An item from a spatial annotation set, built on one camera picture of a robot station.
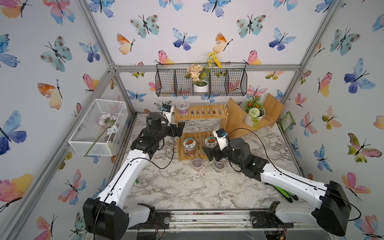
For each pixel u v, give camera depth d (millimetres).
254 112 909
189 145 894
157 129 574
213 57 819
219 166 866
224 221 741
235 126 946
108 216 371
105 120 737
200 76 858
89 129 748
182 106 783
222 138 633
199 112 836
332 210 382
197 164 870
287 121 1107
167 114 655
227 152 638
